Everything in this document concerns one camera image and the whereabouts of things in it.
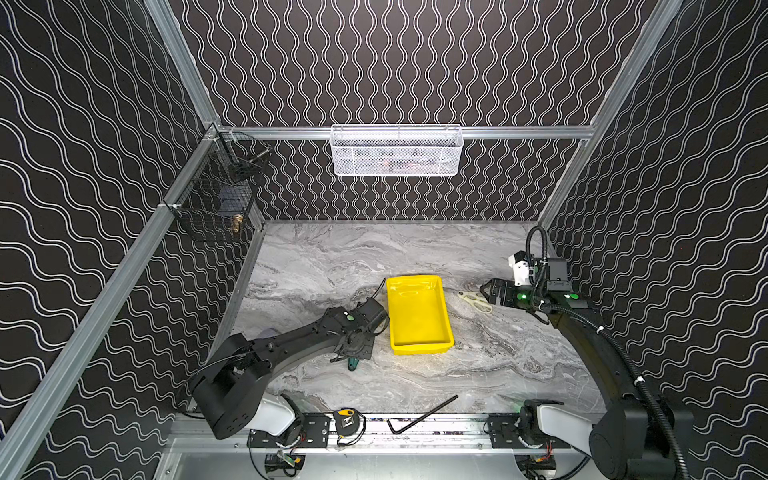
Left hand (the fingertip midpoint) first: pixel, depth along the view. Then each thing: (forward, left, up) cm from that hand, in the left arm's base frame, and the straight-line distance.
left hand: (369, 353), depth 83 cm
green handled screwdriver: (-3, +4, 0) cm, 5 cm away
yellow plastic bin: (+14, -14, -2) cm, 20 cm away
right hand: (+15, -36, +10) cm, 40 cm away
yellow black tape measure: (-17, +4, -1) cm, 17 cm away
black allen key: (-18, -8, -5) cm, 20 cm away
